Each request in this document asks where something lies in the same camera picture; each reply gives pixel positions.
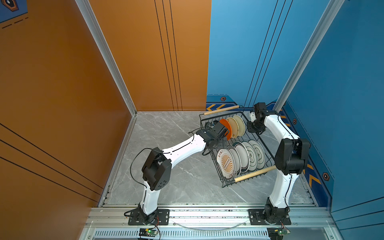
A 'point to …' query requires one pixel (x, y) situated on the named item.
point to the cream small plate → (241, 125)
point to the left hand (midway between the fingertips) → (220, 143)
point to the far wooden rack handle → (221, 110)
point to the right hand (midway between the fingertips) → (249, 129)
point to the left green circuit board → (151, 232)
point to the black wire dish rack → (207, 120)
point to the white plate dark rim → (237, 158)
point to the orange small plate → (227, 125)
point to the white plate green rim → (243, 153)
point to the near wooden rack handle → (269, 169)
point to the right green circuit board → (282, 231)
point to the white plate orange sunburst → (226, 163)
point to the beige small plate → (235, 128)
